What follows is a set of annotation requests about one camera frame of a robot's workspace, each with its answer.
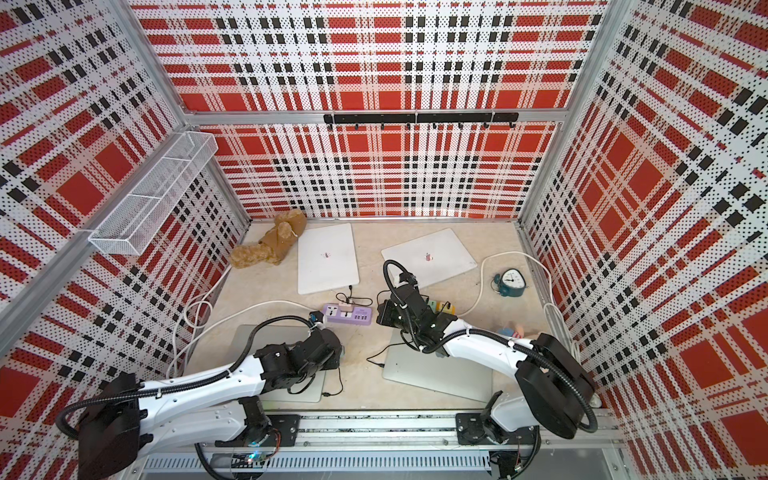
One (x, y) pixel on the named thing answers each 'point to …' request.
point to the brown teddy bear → (288, 226)
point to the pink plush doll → (518, 332)
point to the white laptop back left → (326, 258)
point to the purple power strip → (359, 315)
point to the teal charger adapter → (316, 316)
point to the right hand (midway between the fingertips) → (381, 307)
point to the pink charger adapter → (345, 307)
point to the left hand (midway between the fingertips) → (341, 350)
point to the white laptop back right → (432, 259)
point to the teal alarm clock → (511, 283)
